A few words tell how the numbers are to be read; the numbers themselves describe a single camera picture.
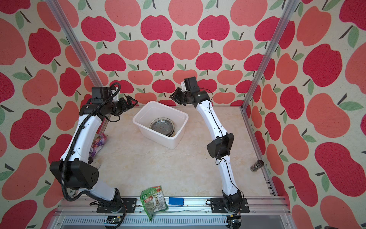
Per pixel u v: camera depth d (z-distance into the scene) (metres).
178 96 0.76
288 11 0.71
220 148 0.57
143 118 0.98
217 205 0.73
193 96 0.64
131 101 0.71
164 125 1.03
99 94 0.58
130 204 0.75
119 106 0.69
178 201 0.77
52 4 0.68
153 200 0.75
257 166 0.80
